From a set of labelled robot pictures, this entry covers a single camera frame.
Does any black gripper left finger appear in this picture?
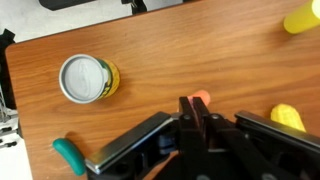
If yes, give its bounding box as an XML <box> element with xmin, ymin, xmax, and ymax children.
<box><xmin>84</xmin><ymin>96</ymin><xmax>202</xmax><ymax>176</ymax></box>

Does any teal curved toy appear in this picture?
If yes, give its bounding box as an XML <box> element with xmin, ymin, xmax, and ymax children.
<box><xmin>52</xmin><ymin>137</ymin><xmax>87</xmax><ymax>177</ymax></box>

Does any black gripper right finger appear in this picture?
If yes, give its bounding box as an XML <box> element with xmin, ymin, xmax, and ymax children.
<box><xmin>193</xmin><ymin>97</ymin><xmax>320</xmax><ymax>180</ymax></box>

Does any corn can with silver lid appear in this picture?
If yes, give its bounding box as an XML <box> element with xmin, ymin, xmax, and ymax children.
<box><xmin>58</xmin><ymin>53</ymin><xmax>121</xmax><ymax>105</ymax></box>

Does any pink plush doll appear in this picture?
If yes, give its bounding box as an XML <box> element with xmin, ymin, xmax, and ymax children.
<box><xmin>187</xmin><ymin>89</ymin><xmax>212</xmax><ymax>108</ymax></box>

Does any yellow toy corn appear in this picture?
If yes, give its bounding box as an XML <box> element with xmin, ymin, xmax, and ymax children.
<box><xmin>270</xmin><ymin>103</ymin><xmax>307</xmax><ymax>133</ymax></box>

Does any yellow cylinder block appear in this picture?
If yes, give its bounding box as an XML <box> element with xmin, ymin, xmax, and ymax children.
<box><xmin>283</xmin><ymin>0</ymin><xmax>320</xmax><ymax>35</ymax></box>

